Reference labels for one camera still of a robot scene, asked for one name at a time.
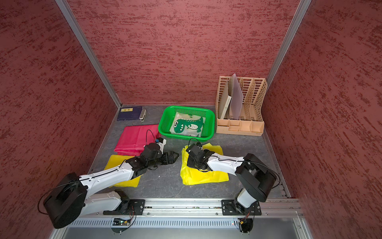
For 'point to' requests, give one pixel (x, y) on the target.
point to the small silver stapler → (143, 114)
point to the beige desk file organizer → (253, 91)
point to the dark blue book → (129, 113)
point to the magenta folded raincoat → (134, 138)
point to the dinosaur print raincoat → (188, 124)
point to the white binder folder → (224, 101)
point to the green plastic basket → (166, 115)
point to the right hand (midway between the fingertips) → (189, 166)
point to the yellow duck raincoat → (190, 176)
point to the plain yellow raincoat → (116, 160)
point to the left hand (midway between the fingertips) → (173, 158)
